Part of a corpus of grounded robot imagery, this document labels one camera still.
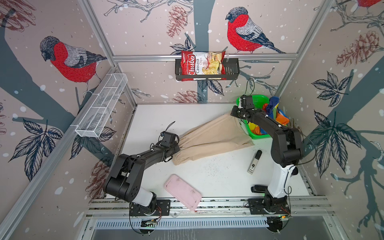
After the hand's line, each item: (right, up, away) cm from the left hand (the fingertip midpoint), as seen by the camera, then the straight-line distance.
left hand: (175, 147), depth 93 cm
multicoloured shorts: (+62, +24, +2) cm, 67 cm away
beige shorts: (+33, +8, +7) cm, 34 cm away
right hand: (+37, +22, +6) cm, 44 cm away
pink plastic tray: (+6, -20, -17) cm, 27 cm away
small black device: (+48, -20, -13) cm, 53 cm away
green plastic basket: (+64, +32, +25) cm, 76 cm away
